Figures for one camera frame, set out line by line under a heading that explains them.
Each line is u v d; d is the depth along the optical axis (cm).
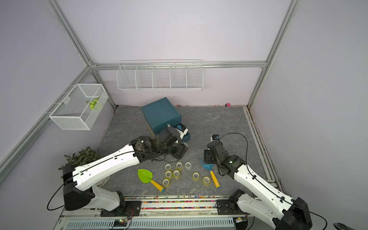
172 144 53
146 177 84
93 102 81
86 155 71
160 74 99
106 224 71
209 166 87
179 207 75
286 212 39
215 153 59
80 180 40
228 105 124
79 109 82
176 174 85
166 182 81
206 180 82
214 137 71
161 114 87
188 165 89
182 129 61
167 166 87
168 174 85
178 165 88
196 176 84
